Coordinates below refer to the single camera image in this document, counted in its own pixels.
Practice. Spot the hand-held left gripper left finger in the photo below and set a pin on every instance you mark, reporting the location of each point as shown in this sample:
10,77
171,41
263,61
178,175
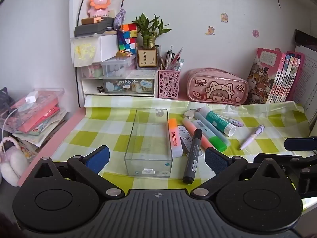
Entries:
99,156

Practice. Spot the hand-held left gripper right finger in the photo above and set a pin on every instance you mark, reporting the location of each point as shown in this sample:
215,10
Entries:
215,161

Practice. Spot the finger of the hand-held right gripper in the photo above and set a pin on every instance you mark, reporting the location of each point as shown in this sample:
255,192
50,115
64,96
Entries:
299,143
284,160

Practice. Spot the black marker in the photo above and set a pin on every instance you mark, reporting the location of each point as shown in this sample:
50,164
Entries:
192,163

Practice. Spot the green cap highlighter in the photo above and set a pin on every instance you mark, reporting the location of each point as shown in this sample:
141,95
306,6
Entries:
210,131

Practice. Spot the purple dome top pen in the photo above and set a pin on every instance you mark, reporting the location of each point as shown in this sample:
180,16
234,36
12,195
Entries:
250,140

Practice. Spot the green white glue stick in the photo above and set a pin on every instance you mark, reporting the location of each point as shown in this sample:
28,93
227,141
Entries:
216,120

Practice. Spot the orange highlighter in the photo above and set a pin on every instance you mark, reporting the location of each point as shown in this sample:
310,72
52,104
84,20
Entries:
174,138

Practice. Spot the peach highlighter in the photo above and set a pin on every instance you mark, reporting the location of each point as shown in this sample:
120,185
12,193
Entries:
198,133

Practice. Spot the green checkered tablecloth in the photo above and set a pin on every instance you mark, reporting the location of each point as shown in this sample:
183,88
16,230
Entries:
99,119

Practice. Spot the white printed packet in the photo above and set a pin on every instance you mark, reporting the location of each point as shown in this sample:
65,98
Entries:
184,136

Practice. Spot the purple retractable eraser pen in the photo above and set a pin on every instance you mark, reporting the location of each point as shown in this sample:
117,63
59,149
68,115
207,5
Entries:
234,122

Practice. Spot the white eraser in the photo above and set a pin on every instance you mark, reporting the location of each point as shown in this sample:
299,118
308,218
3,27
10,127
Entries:
190,114

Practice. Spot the stack of books and papers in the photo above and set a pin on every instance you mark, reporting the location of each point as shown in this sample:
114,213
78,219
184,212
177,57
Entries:
44,126

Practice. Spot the pink spine comic book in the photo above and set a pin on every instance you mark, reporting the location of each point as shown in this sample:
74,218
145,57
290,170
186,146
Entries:
281,76
296,79
291,79
286,78

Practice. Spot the open printed book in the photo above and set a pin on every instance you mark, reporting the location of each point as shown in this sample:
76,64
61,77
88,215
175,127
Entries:
310,79

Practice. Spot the black binder clip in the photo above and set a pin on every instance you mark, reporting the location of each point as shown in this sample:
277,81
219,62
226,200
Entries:
99,89

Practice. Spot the pink pencil case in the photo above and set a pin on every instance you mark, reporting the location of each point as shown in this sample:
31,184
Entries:
215,86

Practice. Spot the pastel tape rolls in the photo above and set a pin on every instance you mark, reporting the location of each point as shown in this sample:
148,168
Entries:
92,71

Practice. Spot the white plush earmuffs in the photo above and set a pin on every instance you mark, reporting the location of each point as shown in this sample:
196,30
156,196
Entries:
12,163

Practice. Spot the clear plastic storage box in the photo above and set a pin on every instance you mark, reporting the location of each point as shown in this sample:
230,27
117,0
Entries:
116,69

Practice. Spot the pink pen holder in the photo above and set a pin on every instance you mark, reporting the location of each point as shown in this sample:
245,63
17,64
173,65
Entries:
168,84

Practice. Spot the white charger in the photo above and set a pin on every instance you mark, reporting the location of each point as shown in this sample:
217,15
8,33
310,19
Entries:
31,96

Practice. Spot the white drawer organizer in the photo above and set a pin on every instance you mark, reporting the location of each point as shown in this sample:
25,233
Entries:
146,75

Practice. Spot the small orange figurine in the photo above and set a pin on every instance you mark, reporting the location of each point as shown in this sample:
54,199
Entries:
123,53

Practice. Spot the yellow sticker sheet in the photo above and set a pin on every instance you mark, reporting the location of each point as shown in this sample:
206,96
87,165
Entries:
84,52

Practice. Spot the dark cloth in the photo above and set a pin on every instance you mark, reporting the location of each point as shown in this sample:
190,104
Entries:
5,99

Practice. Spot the glass planter with label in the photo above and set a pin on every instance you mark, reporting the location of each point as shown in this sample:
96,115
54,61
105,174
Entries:
147,57

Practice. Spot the white box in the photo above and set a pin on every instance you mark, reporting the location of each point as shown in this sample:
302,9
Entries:
106,45

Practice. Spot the bunch of pens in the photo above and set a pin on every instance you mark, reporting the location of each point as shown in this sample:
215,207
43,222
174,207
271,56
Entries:
172,54

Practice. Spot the colourful puzzle cube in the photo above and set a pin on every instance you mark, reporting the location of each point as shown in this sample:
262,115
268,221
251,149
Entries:
128,39

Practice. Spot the bamboo plant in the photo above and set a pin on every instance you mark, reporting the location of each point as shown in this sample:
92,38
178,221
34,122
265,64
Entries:
148,39

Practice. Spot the dark grey case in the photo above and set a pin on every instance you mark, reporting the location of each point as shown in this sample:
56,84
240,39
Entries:
91,29

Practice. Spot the brown wooden block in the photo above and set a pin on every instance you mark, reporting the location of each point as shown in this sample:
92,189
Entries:
90,21

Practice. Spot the purple hanging pouch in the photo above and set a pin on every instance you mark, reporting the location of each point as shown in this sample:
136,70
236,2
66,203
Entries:
119,18

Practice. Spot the pink orange lion toy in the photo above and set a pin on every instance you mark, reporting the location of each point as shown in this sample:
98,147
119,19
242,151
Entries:
99,2

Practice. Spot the round pink wall sticker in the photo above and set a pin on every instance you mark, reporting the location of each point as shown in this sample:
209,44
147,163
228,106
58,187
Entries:
255,33

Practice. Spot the orange creature wall sticker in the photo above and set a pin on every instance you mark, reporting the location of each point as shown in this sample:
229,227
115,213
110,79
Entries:
210,30

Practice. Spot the round yellow wall sticker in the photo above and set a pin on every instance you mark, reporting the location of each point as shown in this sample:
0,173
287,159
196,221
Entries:
224,17

